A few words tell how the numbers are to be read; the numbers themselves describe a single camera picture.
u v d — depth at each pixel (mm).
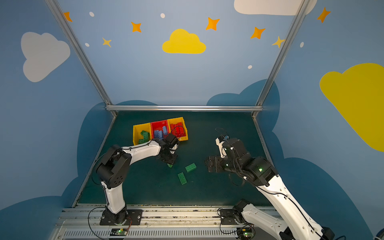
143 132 1064
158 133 1052
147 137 1013
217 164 565
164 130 1076
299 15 720
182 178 861
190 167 905
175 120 1102
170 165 906
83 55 862
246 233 713
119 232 706
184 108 1068
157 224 733
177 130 1072
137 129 1054
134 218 746
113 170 496
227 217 733
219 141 611
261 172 417
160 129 1081
